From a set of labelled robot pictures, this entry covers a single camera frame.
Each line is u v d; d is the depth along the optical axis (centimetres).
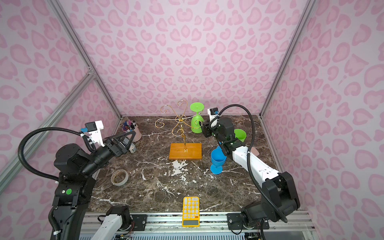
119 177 88
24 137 38
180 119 76
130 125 101
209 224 74
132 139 54
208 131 72
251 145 57
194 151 97
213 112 68
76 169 42
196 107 78
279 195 42
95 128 50
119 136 50
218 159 78
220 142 67
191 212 75
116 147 49
